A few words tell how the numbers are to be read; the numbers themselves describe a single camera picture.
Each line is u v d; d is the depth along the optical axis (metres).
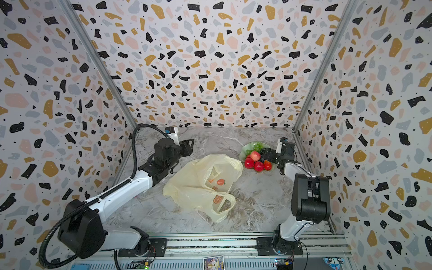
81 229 0.40
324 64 0.90
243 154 1.02
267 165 0.94
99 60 0.86
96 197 0.45
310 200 0.48
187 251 0.73
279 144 0.89
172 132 0.70
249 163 0.92
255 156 0.93
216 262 0.69
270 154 0.88
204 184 0.81
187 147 0.71
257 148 1.02
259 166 0.92
